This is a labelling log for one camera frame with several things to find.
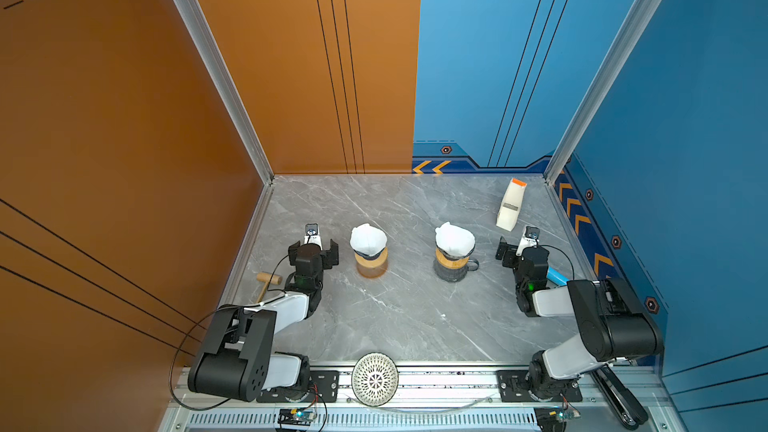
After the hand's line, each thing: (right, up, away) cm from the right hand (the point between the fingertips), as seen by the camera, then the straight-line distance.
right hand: (516, 240), depth 93 cm
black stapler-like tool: (+14, -34, -25) cm, 44 cm away
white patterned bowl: (-43, -32, -19) cm, 57 cm away
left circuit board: (-62, -39, -22) cm, 77 cm away
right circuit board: (-1, -40, -23) cm, 46 cm away
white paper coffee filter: (-46, +2, -9) cm, 47 cm away
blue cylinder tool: (+11, -11, -2) cm, 16 cm away
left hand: (-63, +1, -2) cm, 63 cm away
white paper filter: (-22, +2, -12) cm, 25 cm away
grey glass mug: (-20, -9, -5) cm, 23 cm away
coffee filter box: (+5, +11, +18) cm, 21 cm away
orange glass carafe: (-46, -10, +1) cm, 47 cm away
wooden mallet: (-79, -12, 0) cm, 80 cm away
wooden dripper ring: (-22, -6, -9) cm, 24 cm away
